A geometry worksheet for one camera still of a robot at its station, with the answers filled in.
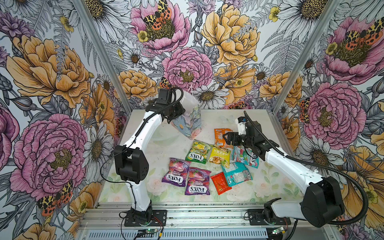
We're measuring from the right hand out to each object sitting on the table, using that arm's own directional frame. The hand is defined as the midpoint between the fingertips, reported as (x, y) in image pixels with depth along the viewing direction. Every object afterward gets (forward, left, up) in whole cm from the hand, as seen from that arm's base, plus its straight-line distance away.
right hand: (229, 138), depth 85 cm
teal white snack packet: (-14, -4, -15) cm, 21 cm away
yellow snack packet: (-3, +4, -14) cm, 15 cm away
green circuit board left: (-39, +41, -16) cm, 59 cm away
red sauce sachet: (-19, +6, -16) cm, 25 cm away
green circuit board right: (-41, -19, -18) cm, 49 cm away
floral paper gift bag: (+11, +22, +1) cm, 25 cm away
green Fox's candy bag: (0, +17, -13) cm, 21 cm away
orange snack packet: (+8, +3, -12) cm, 15 cm away
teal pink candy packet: (-2, -8, -14) cm, 16 cm away
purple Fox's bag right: (-19, +18, -13) cm, 29 cm away
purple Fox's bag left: (-14, +30, -14) cm, 36 cm away
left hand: (+13, +25, +8) cm, 29 cm away
